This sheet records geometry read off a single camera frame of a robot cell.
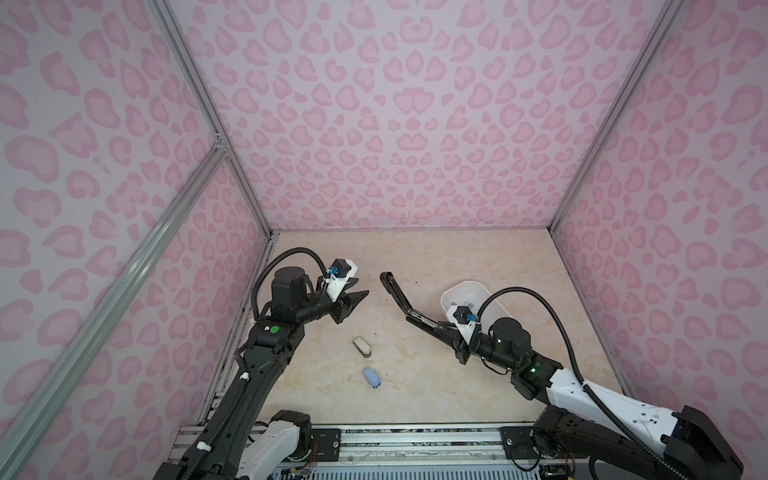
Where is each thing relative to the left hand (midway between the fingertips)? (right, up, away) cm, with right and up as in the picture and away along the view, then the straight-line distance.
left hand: (360, 281), depth 72 cm
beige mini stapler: (-1, -20, +15) cm, 25 cm away
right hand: (+19, -11, +3) cm, 23 cm away
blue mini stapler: (+2, -27, +10) cm, 29 cm away
